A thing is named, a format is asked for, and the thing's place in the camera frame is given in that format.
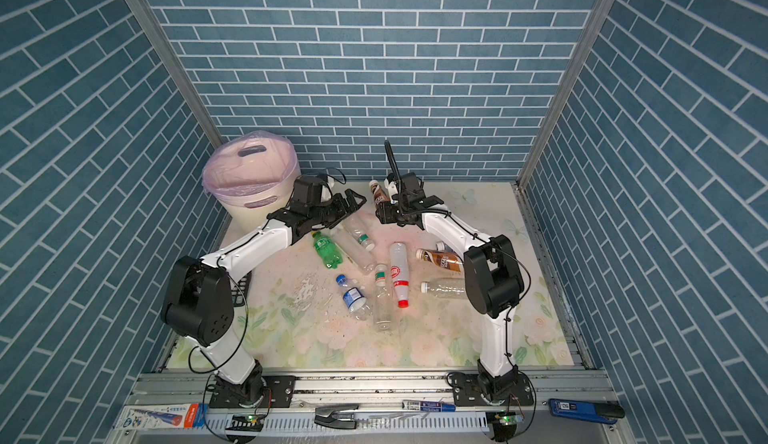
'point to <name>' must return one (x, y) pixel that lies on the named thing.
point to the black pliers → (335, 416)
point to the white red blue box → (176, 416)
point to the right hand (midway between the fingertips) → (381, 208)
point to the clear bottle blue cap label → (354, 297)
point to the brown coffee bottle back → (378, 192)
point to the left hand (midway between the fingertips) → (359, 204)
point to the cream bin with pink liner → (251, 174)
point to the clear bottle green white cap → (383, 301)
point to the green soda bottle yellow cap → (326, 250)
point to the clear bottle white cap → (445, 287)
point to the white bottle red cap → (399, 264)
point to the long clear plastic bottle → (363, 258)
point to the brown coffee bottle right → (445, 259)
